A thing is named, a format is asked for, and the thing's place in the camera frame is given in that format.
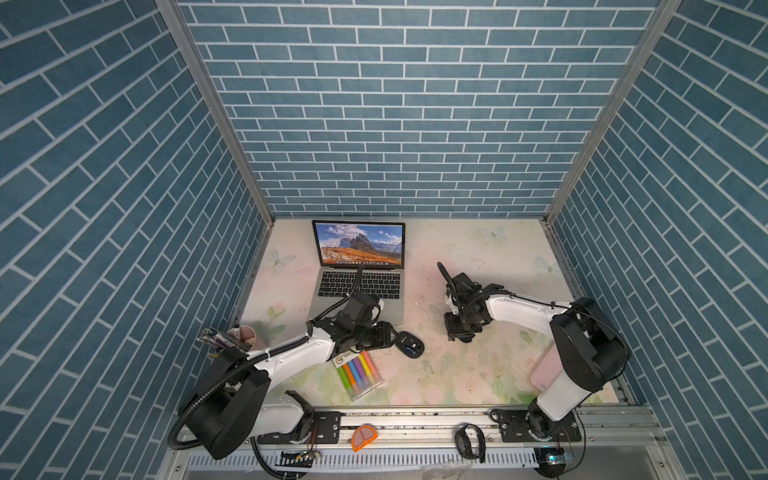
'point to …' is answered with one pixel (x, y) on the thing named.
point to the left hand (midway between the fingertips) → (401, 341)
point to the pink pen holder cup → (244, 334)
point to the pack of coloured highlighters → (358, 374)
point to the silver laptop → (360, 258)
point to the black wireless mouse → (410, 344)
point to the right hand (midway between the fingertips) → (450, 334)
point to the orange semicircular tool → (363, 436)
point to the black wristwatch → (463, 443)
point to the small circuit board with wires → (297, 458)
